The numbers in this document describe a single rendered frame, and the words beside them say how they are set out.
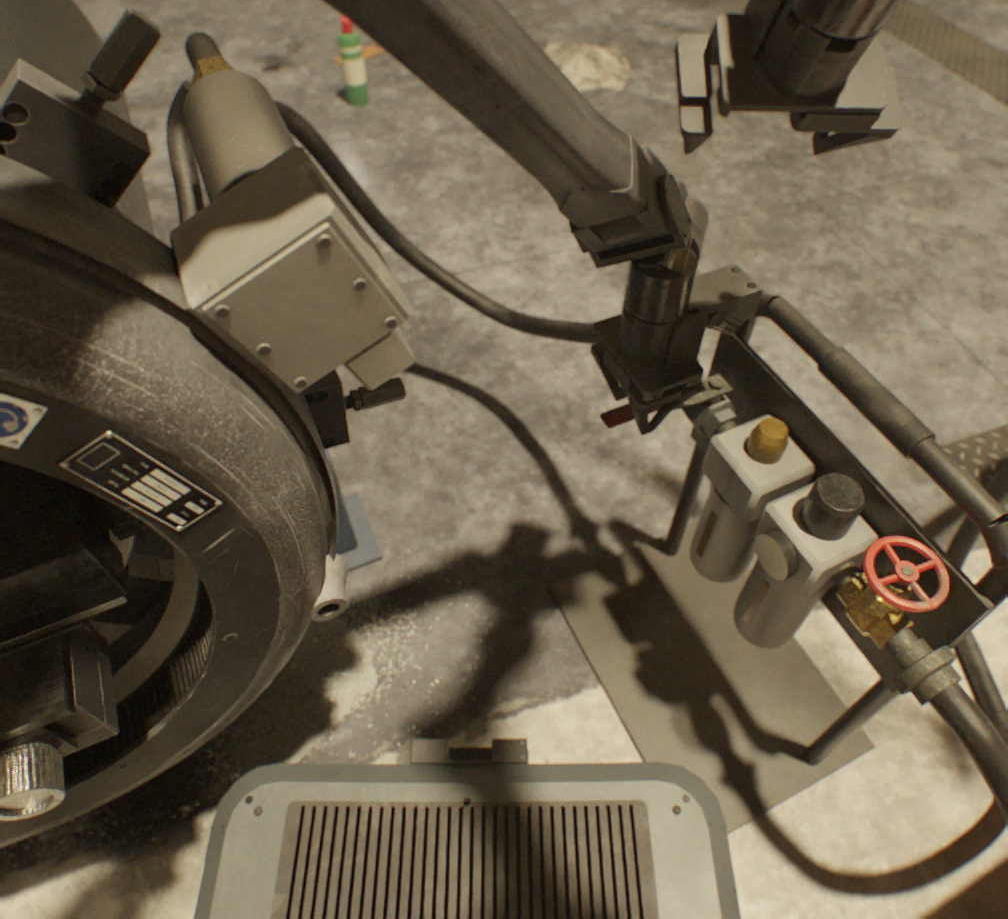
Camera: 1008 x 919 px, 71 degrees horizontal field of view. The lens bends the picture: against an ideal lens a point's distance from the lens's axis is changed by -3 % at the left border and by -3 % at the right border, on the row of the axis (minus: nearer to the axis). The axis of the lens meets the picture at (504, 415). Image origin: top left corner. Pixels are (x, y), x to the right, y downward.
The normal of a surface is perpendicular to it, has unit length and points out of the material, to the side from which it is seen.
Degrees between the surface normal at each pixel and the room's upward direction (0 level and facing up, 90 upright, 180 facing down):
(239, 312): 90
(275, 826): 0
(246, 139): 0
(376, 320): 90
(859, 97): 30
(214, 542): 90
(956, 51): 0
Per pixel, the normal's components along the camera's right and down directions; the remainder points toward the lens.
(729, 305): 0.42, 0.69
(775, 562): -0.91, 0.32
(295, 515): 0.81, 0.42
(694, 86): 0.00, -0.18
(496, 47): 0.83, -0.06
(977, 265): 0.00, -0.65
